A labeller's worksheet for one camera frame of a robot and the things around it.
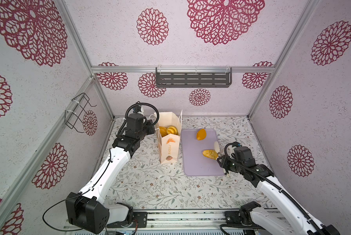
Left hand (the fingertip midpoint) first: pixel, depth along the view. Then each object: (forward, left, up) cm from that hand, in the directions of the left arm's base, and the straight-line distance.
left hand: (151, 124), depth 78 cm
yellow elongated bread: (-4, -36, -24) cm, 43 cm away
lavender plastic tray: (-10, -26, -26) cm, 38 cm away
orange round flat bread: (+10, -31, -23) cm, 41 cm away
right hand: (-14, -37, -13) cm, 41 cm away
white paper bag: (-6, -9, -11) cm, 16 cm away
